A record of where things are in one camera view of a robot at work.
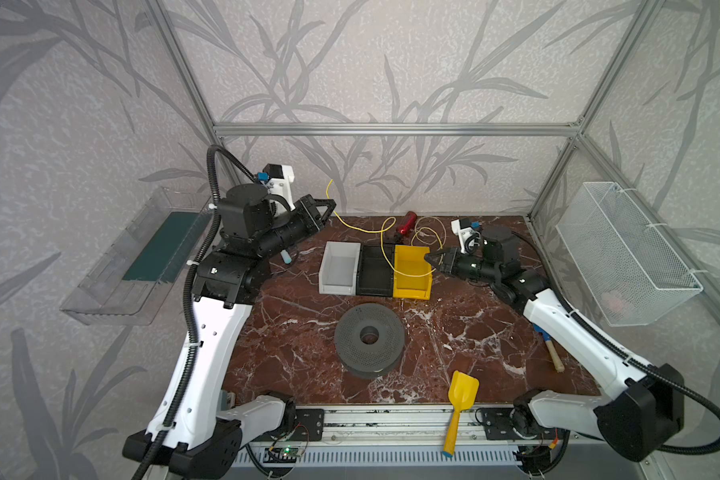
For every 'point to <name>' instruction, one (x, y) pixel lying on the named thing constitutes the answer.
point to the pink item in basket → (613, 302)
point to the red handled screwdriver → (407, 222)
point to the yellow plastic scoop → (462, 392)
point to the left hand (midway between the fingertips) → (341, 195)
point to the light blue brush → (287, 259)
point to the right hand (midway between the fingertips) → (424, 248)
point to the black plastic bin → (375, 271)
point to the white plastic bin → (338, 269)
